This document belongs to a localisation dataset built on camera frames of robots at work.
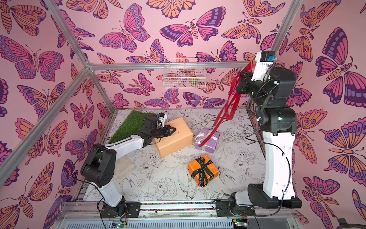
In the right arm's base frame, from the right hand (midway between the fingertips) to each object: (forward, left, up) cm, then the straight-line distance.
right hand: (244, 70), depth 54 cm
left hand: (+3, +28, -42) cm, 51 cm away
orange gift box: (-18, +18, -50) cm, 56 cm away
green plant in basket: (+31, +19, -26) cm, 45 cm away
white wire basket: (+35, +25, -23) cm, 49 cm away
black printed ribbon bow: (-21, +13, -49) cm, 55 cm away
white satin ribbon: (+1, +14, -48) cm, 50 cm away
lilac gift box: (-5, +8, -49) cm, 49 cm away
